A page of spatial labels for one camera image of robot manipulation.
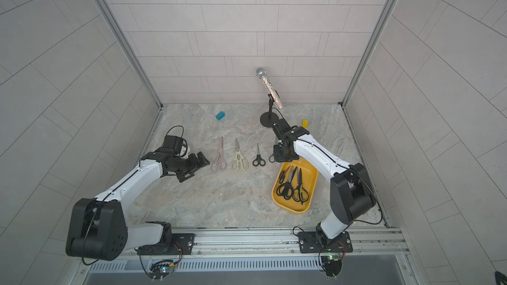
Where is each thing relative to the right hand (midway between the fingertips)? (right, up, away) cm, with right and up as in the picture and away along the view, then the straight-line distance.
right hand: (280, 157), depth 86 cm
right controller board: (+17, -34, -19) cm, 42 cm away
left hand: (-32, -3, -1) cm, 33 cm away
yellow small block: (+16, +15, +22) cm, 30 cm away
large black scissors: (+2, -13, -4) cm, 14 cm away
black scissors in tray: (+8, -15, -6) cm, 18 cm away
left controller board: (-42, -34, -21) cm, 58 cm away
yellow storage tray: (+14, -8, +2) cm, 16 cm away
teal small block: (-32, +19, +23) cm, 43 cm away
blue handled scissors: (-2, 0, -2) cm, 3 cm away
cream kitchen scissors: (-18, -3, +6) cm, 20 cm away
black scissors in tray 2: (+1, -8, -1) cm, 8 cm away
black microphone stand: (-4, +17, +22) cm, 28 cm away
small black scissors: (-10, -2, +7) cm, 12 cm away
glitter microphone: (-9, +39, +5) cm, 40 cm away
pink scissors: (-28, -3, +6) cm, 29 cm away
